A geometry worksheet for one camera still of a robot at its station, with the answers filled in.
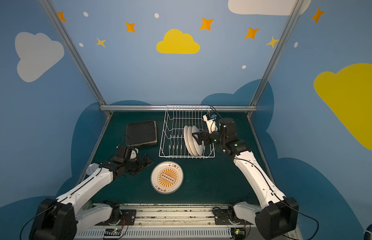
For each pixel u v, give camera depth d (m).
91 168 0.85
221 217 0.75
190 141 0.86
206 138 0.66
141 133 1.07
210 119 0.65
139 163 0.75
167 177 0.88
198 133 0.66
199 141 0.68
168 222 0.73
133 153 0.71
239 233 0.73
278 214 0.38
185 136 0.86
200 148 0.91
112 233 0.73
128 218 0.74
